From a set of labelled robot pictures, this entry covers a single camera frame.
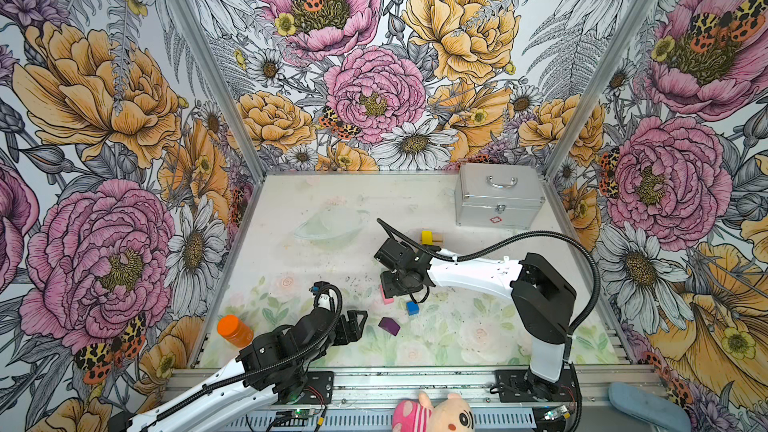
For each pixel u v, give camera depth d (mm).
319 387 739
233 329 743
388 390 760
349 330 686
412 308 854
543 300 475
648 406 696
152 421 476
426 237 946
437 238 962
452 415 644
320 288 697
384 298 796
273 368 521
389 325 836
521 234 519
